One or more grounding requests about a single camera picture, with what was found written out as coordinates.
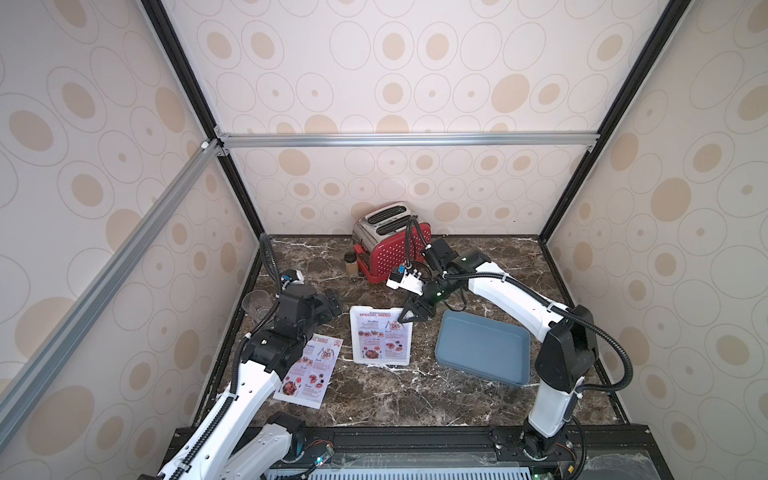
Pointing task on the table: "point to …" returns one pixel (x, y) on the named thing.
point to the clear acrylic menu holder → (355, 338)
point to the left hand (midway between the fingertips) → (332, 295)
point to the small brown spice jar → (351, 264)
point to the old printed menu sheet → (307, 378)
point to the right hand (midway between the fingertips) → (413, 307)
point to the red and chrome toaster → (387, 236)
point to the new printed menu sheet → (381, 336)
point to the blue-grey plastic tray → (483, 346)
